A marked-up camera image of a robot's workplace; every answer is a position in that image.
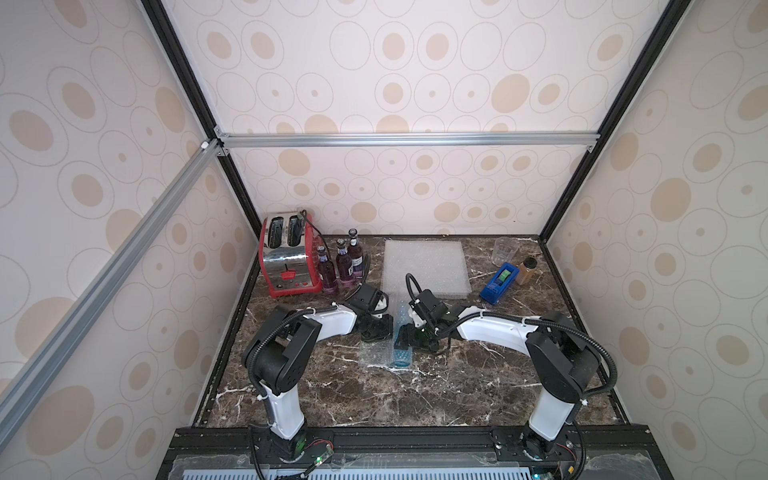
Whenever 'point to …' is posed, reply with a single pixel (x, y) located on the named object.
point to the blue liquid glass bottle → (402, 358)
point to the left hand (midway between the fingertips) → (404, 333)
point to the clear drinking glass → (504, 250)
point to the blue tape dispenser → (499, 283)
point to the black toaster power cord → (323, 239)
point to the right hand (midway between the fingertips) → (410, 344)
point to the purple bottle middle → (344, 265)
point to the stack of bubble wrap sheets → (438, 265)
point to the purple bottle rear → (356, 254)
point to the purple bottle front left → (327, 272)
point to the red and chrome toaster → (289, 252)
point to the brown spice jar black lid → (525, 269)
